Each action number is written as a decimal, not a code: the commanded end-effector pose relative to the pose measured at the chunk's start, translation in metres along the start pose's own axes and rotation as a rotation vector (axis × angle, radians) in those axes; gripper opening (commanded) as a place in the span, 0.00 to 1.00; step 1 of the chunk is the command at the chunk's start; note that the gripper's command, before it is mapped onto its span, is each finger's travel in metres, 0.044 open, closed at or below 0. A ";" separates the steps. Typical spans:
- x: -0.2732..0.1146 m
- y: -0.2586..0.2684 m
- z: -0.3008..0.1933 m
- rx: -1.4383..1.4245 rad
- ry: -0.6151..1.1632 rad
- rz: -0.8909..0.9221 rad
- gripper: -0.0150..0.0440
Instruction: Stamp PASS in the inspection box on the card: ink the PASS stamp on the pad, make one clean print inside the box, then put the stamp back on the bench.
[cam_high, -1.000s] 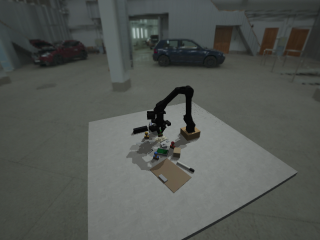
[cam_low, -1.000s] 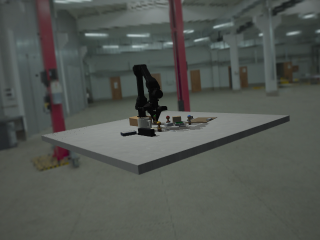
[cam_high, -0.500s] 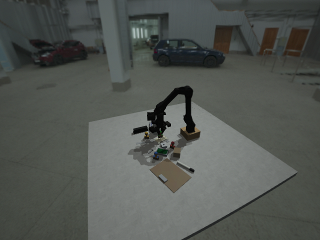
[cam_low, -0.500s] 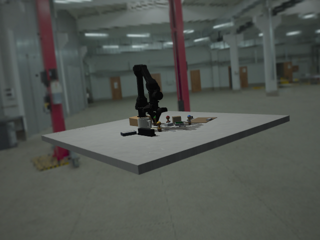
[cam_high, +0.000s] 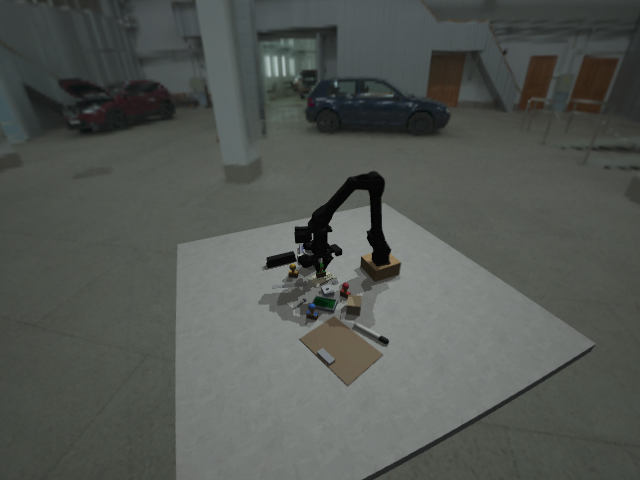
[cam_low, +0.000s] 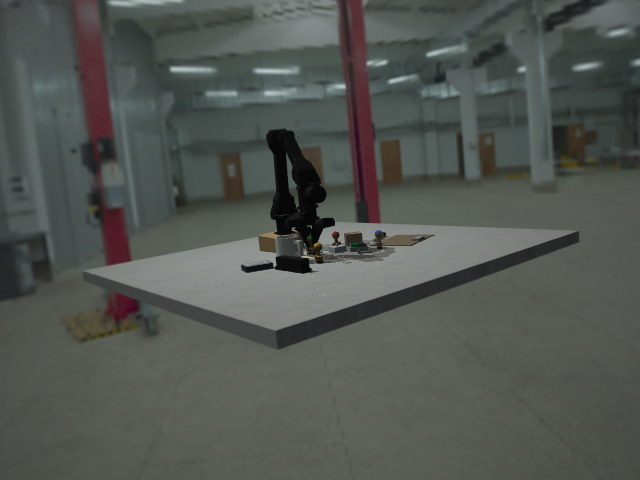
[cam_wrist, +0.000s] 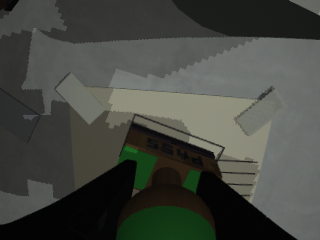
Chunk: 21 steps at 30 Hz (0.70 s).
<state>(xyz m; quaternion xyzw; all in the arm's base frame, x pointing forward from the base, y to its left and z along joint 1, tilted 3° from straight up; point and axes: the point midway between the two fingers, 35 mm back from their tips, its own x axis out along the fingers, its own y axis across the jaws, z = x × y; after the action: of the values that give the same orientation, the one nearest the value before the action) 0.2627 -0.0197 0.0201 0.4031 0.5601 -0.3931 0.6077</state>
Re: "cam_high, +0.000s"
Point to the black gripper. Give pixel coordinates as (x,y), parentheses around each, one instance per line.
(323,251)

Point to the white marker with black cap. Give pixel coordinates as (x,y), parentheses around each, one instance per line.
(371,333)

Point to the red rubber stamp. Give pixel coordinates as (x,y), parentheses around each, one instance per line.
(344,293)

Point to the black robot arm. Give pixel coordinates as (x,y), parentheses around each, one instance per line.
(318,224)

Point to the cream inspection card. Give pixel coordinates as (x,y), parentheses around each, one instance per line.
(320,281)

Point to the brown clipboard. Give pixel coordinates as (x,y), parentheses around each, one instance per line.
(346,353)

